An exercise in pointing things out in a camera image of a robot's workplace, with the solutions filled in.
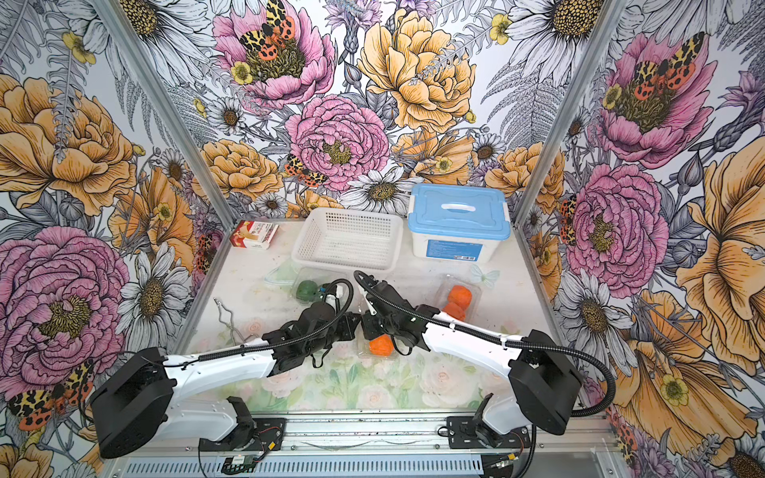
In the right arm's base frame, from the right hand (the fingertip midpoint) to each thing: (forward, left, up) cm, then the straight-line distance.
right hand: (366, 327), depth 82 cm
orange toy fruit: (-4, -4, -4) cm, 7 cm away
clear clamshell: (-1, +2, -13) cm, 13 cm away
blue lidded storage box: (+31, -29, +7) cm, 43 cm away
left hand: (+1, +1, -1) cm, 2 cm away
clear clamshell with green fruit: (+23, +14, -11) cm, 29 cm away
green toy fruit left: (+15, +19, -4) cm, 24 cm away
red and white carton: (+41, +43, -5) cm, 60 cm away
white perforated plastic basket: (+41, +6, -9) cm, 42 cm away
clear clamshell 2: (+16, -24, -7) cm, 30 cm away
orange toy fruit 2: (+12, -29, -6) cm, 32 cm away
